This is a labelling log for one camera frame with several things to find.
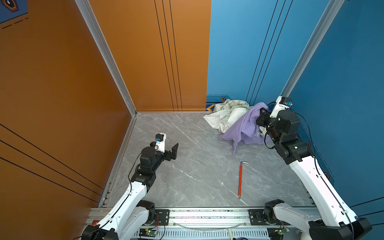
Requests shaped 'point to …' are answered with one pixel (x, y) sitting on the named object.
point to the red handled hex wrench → (240, 179)
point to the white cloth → (222, 120)
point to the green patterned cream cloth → (229, 104)
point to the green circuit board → (145, 232)
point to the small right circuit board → (281, 231)
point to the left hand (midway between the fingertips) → (169, 140)
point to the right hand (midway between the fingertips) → (260, 107)
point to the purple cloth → (246, 130)
